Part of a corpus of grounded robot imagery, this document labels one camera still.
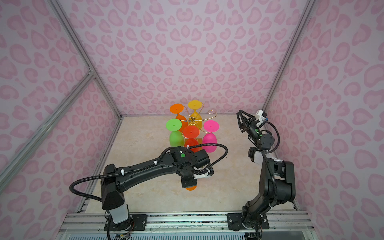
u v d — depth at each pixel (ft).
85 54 2.77
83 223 2.48
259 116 2.45
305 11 2.33
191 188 2.75
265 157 1.63
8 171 1.65
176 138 2.50
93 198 1.56
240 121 2.50
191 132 2.21
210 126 2.27
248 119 2.34
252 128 2.32
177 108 2.59
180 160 1.64
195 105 2.63
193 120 2.45
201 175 2.08
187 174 1.98
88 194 1.54
